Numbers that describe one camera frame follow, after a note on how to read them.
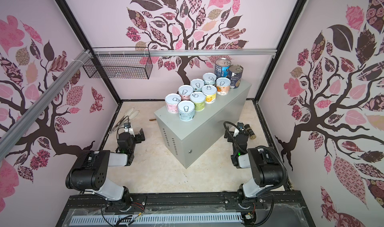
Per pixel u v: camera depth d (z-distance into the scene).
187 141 0.61
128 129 0.80
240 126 0.77
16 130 0.52
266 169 0.45
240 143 0.69
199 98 0.67
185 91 0.69
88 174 0.45
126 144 0.72
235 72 0.72
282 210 0.71
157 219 0.70
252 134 0.97
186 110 0.61
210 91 0.70
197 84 0.73
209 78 0.76
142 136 0.87
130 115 1.09
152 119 1.09
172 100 0.65
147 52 0.90
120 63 0.95
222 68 0.74
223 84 0.72
